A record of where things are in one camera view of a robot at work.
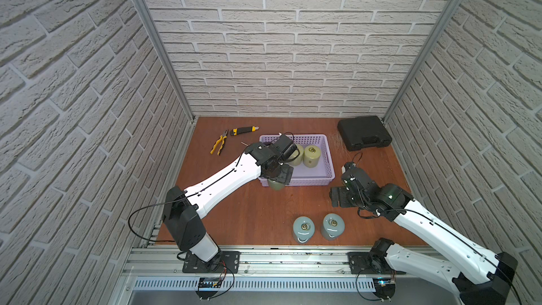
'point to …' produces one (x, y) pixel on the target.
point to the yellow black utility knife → (238, 130)
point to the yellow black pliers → (222, 138)
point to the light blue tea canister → (332, 226)
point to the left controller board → (208, 283)
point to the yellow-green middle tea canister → (298, 160)
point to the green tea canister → (276, 186)
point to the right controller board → (384, 287)
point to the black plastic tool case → (358, 133)
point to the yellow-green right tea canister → (311, 156)
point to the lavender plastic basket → (322, 175)
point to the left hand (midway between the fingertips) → (282, 172)
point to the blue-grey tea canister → (303, 228)
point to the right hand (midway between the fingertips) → (343, 193)
